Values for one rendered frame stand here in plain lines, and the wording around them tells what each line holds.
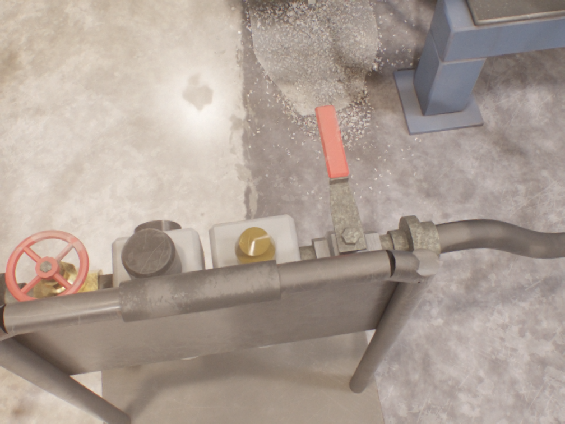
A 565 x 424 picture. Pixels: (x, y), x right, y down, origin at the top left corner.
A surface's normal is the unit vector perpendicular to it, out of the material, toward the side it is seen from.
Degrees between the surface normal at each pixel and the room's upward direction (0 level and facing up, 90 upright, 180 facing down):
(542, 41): 90
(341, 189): 0
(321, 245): 0
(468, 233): 16
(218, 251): 0
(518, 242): 59
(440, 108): 90
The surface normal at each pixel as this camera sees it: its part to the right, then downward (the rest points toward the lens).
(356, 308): 0.15, 0.90
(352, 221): 0.00, -0.42
